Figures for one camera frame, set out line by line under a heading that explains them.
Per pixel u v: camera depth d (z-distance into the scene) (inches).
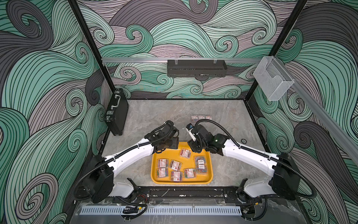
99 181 15.8
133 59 50.0
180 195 29.3
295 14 29.0
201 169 31.4
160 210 27.5
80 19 29.5
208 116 42.0
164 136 22.2
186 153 33.8
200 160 33.3
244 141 37.4
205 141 23.5
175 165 32.0
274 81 29.9
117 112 34.3
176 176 30.6
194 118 41.8
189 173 31.0
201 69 37.4
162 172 31.2
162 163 32.2
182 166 32.7
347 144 19.8
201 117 41.9
